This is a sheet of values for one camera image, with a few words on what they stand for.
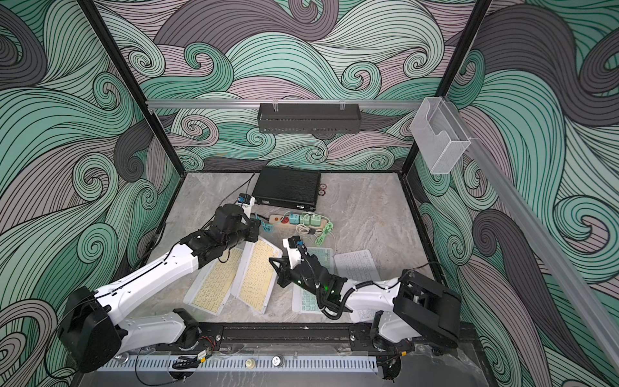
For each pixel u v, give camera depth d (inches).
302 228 36.4
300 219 37.0
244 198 27.4
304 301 32.1
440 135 31.2
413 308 16.7
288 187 43.0
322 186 44.9
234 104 75.4
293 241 26.4
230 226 24.0
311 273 21.7
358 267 34.5
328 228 36.4
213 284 32.9
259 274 30.5
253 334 29.3
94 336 15.3
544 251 19.9
